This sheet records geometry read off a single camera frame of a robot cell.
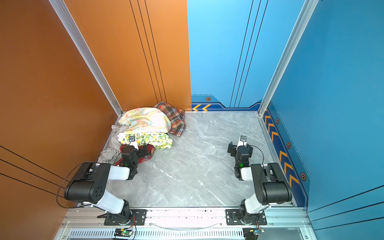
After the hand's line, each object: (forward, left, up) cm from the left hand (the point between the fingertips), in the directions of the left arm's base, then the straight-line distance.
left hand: (137, 142), depth 94 cm
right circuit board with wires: (-45, -65, -8) cm, 80 cm away
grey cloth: (-5, +16, -4) cm, 18 cm away
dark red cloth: (-4, -8, -4) cm, 10 cm away
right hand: (0, -64, +1) cm, 64 cm away
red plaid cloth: (+25, -23, -2) cm, 34 cm away
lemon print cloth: (+3, -14, -1) cm, 15 cm away
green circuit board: (-46, -4, -8) cm, 47 cm away
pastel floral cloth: (+18, -2, +3) cm, 18 cm away
